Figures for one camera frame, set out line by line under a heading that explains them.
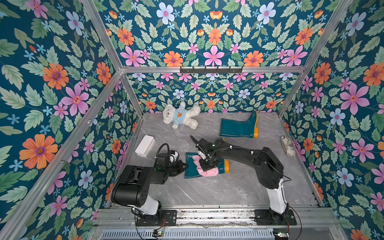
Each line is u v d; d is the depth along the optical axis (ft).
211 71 3.06
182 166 2.75
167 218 2.41
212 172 2.74
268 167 1.74
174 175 2.68
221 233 2.31
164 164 2.45
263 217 2.41
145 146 3.14
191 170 2.85
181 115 3.53
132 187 1.54
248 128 3.42
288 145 3.21
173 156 2.61
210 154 2.13
